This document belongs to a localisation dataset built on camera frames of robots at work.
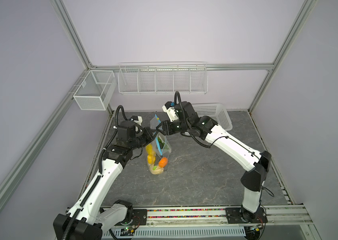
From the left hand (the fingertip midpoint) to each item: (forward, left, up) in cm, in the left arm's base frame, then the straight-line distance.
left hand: (159, 133), depth 72 cm
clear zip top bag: (-9, +1, -2) cm, 9 cm away
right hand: (+2, 0, +1) cm, 2 cm away
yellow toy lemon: (-6, +6, -15) cm, 17 cm away
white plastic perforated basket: (+36, -43, -25) cm, 61 cm away
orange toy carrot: (-6, 0, -21) cm, 21 cm away
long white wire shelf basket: (+44, -3, +1) cm, 45 cm away
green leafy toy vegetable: (-6, -1, -2) cm, 6 cm away
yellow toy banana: (+5, +8, -22) cm, 24 cm away
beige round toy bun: (-9, +2, -23) cm, 25 cm away
